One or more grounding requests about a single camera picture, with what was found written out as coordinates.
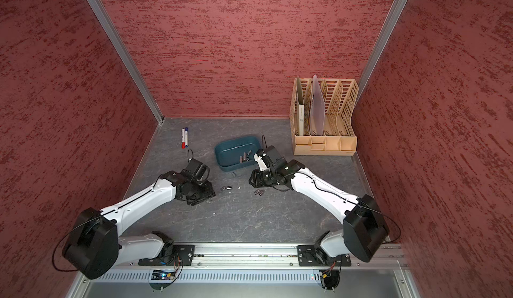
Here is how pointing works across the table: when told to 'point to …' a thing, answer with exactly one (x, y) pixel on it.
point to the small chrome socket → (234, 174)
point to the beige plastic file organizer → (339, 137)
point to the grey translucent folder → (317, 111)
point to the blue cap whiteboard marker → (186, 136)
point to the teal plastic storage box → (237, 153)
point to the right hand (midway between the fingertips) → (253, 185)
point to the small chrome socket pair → (258, 192)
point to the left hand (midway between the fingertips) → (209, 200)
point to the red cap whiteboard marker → (183, 144)
